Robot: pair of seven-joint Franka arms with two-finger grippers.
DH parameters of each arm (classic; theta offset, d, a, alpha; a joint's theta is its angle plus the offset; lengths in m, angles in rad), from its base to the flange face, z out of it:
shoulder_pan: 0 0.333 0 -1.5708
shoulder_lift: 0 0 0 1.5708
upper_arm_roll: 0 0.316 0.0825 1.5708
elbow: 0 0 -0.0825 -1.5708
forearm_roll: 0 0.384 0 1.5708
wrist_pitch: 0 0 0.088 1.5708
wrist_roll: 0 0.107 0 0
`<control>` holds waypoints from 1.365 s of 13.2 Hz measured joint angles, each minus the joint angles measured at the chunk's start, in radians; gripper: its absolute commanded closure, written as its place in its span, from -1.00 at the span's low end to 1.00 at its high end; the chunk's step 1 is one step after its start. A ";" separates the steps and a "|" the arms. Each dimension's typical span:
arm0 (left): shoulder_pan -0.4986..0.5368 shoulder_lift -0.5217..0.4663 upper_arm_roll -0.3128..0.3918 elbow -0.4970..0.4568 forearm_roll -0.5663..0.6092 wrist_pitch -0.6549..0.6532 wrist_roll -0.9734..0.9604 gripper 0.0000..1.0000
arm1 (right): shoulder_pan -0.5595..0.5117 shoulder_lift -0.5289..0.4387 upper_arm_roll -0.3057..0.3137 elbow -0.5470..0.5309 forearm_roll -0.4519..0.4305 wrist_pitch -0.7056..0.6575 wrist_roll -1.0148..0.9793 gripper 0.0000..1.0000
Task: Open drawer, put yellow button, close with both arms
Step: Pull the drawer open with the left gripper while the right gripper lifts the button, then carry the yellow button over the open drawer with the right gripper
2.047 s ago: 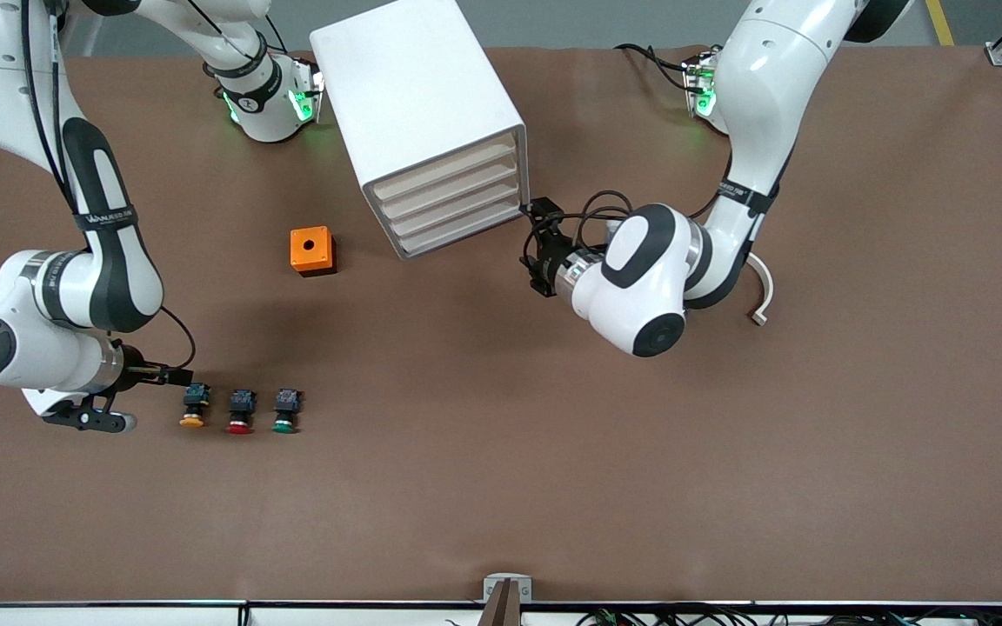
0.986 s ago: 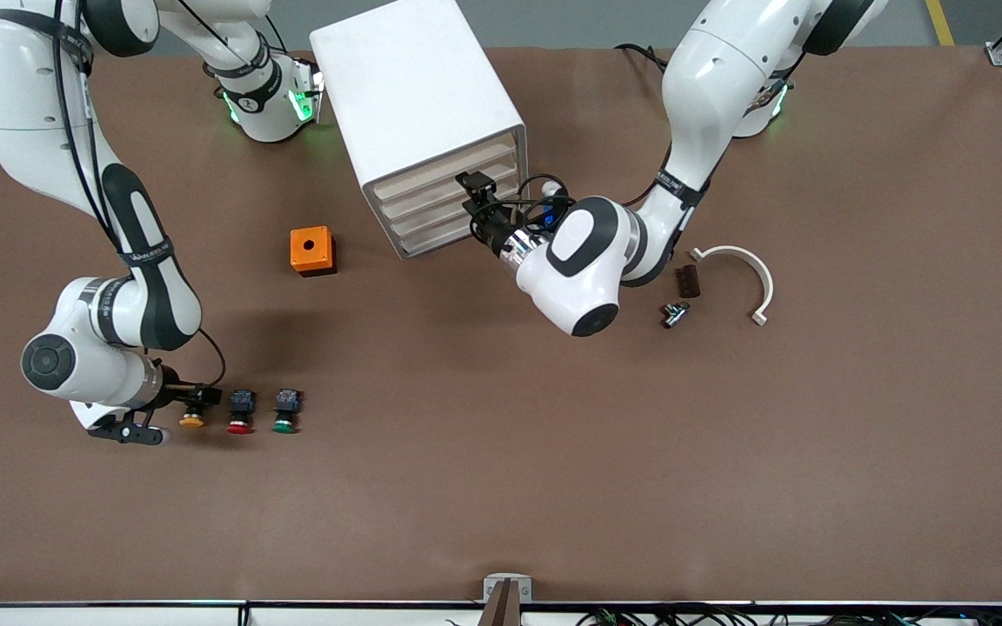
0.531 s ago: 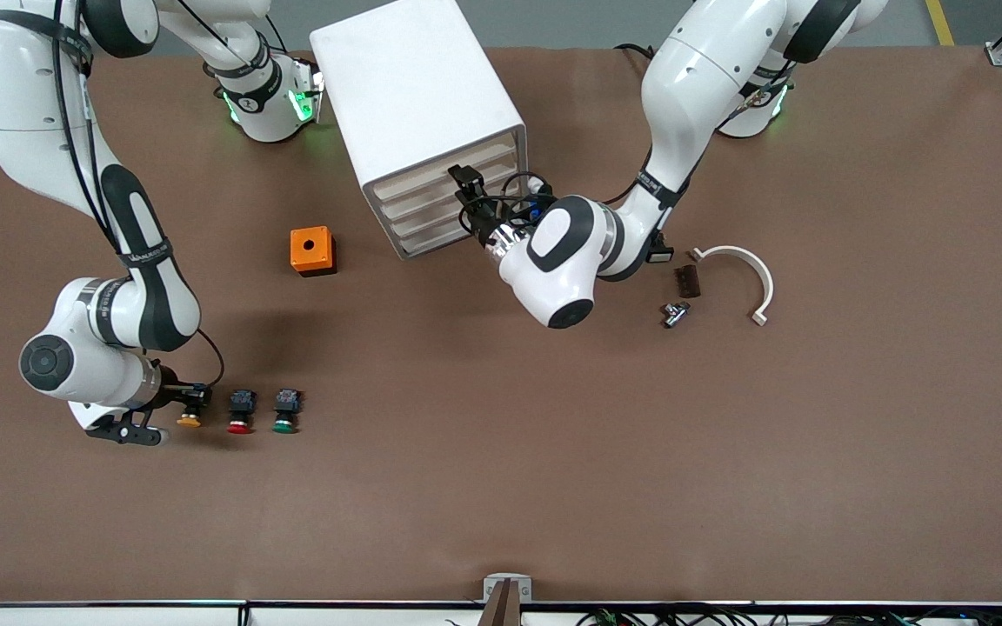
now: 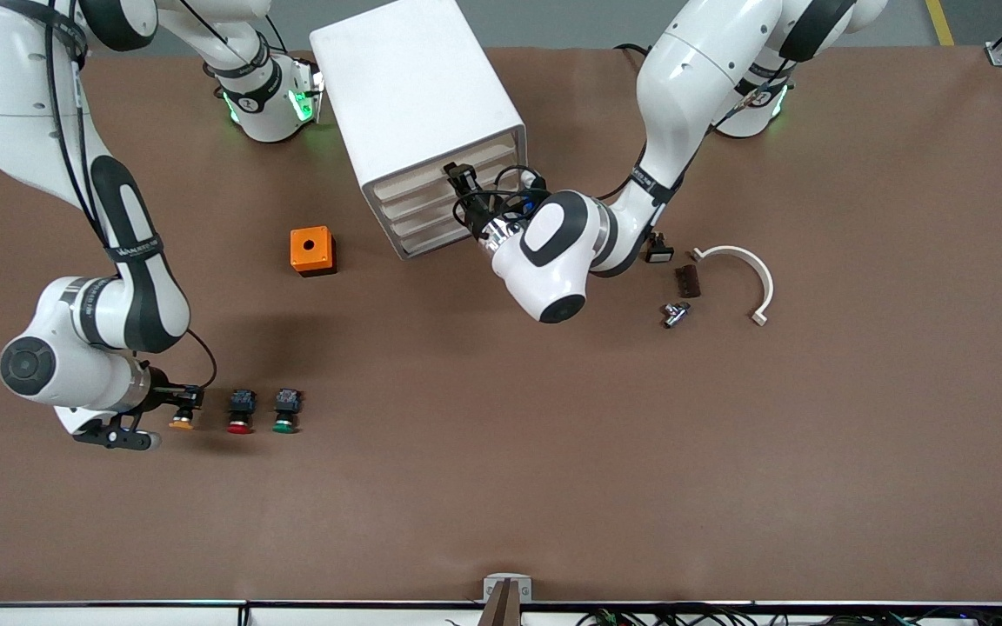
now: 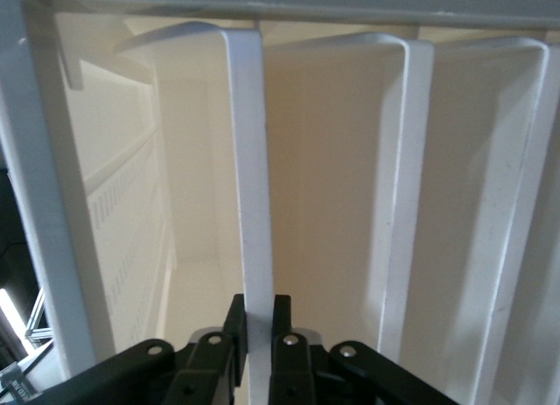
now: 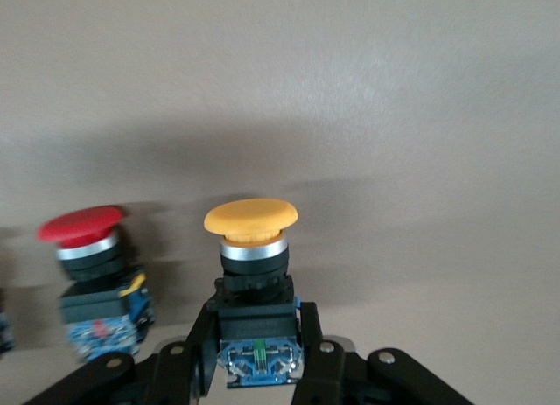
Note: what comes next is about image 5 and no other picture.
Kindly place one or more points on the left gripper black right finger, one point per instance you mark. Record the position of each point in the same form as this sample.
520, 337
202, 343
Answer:
297, 370

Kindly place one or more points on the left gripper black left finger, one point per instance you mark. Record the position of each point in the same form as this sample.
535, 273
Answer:
184, 374

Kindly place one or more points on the white drawer cabinet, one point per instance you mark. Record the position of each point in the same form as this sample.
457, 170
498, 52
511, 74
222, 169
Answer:
48, 182

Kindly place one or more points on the aluminium frame profile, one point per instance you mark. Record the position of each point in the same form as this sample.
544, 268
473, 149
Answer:
37, 317

